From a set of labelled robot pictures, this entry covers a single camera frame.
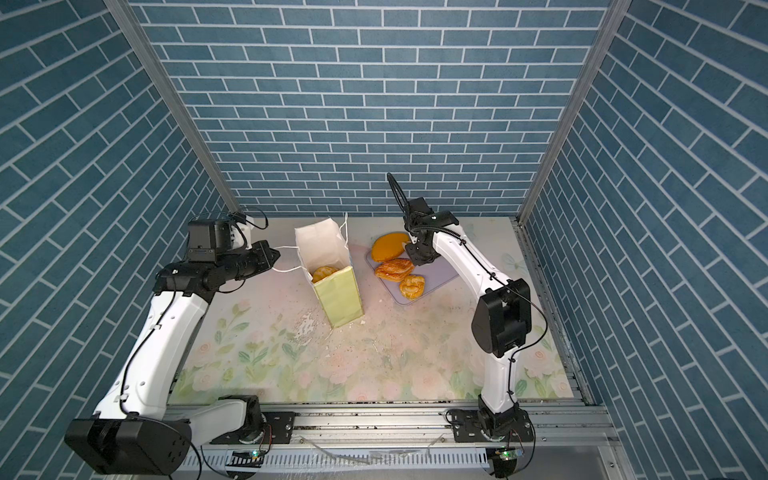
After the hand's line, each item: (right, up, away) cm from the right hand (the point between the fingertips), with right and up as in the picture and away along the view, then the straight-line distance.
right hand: (421, 251), depth 90 cm
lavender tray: (+6, -8, +12) cm, 16 cm away
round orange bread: (-12, +2, +15) cm, 19 cm away
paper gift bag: (-31, -2, +5) cm, 31 cm away
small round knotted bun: (-2, -11, +6) cm, 13 cm away
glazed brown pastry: (-8, -7, +11) cm, 16 cm away
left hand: (-36, +1, -15) cm, 39 cm away
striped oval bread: (-32, -7, +6) cm, 33 cm away
